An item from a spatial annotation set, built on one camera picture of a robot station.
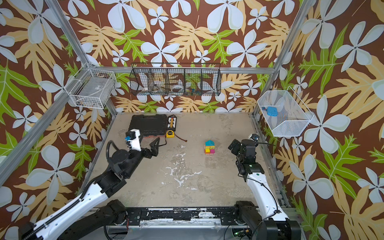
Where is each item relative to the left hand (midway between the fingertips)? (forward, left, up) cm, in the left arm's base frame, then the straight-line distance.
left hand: (148, 136), depth 70 cm
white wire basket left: (+32, +39, +4) cm, 50 cm away
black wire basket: (+46, -10, +1) cm, 47 cm away
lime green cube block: (+8, -34, -23) cm, 42 cm away
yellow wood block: (+7, -31, -25) cm, 41 cm away
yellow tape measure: (+21, -6, -27) cm, 35 cm away
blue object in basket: (+21, -68, -3) cm, 71 cm away
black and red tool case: (+32, +11, -31) cm, 45 cm away
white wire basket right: (+13, -75, +1) cm, 76 cm away
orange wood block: (+8, -33, -22) cm, 40 cm away
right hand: (+5, -47, -13) cm, 49 cm away
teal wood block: (+9, -32, -19) cm, 39 cm away
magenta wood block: (+6, -34, -25) cm, 43 cm away
